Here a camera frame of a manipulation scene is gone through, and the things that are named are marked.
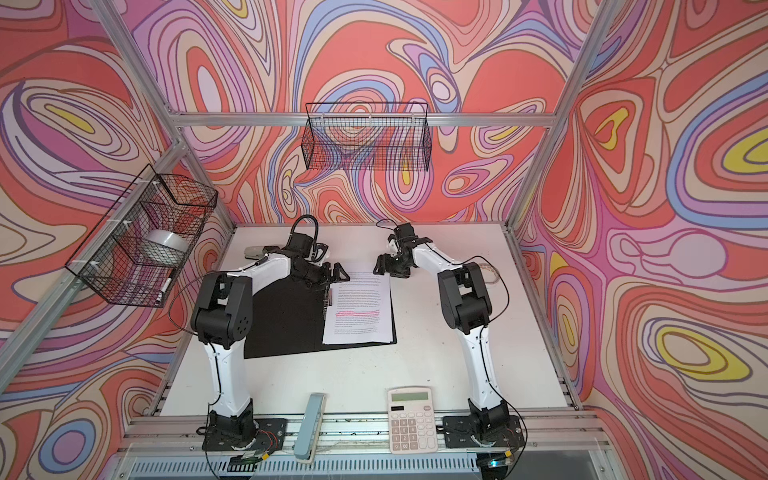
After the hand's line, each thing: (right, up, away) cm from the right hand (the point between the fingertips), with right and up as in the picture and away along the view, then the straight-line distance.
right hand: (385, 276), depth 103 cm
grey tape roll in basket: (-54, +12, -30) cm, 63 cm away
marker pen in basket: (-54, +1, -30) cm, 62 cm away
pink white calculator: (+7, -34, -29) cm, 45 cm away
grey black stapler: (-47, +9, +5) cm, 48 cm away
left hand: (-15, -1, -4) cm, 15 cm away
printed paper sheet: (-8, -10, -7) cm, 15 cm away
